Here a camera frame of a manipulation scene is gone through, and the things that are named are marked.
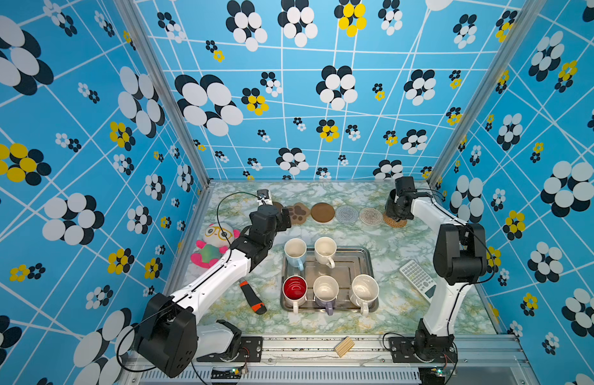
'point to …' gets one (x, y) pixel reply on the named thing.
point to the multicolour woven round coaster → (371, 216)
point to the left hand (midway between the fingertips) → (279, 207)
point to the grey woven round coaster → (346, 214)
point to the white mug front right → (365, 289)
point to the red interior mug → (294, 289)
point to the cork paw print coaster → (299, 213)
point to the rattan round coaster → (395, 223)
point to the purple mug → (326, 290)
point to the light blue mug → (294, 251)
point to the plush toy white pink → (217, 238)
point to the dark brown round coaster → (278, 205)
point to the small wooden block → (344, 346)
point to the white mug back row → (325, 250)
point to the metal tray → (350, 262)
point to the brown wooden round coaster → (323, 212)
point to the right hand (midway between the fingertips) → (398, 210)
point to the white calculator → (419, 280)
